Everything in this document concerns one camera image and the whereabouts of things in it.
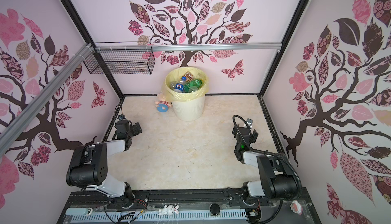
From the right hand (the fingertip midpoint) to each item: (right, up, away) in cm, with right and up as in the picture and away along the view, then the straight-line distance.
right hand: (247, 125), depth 90 cm
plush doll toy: (-56, +13, +16) cm, 59 cm away
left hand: (-72, -2, +5) cm, 73 cm away
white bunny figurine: (-43, -37, -22) cm, 61 cm away
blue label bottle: (-41, +23, -2) cm, 47 cm away
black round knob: (-22, -32, -28) cm, 48 cm away
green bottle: (-34, +25, +3) cm, 42 cm away
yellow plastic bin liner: (-45, +33, +7) cm, 56 cm away
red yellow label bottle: (-36, +31, +6) cm, 48 cm away
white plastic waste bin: (-36, +9, +5) cm, 37 cm away
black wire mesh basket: (-78, +43, +4) cm, 89 cm away
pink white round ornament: (+15, -35, -23) cm, 44 cm away
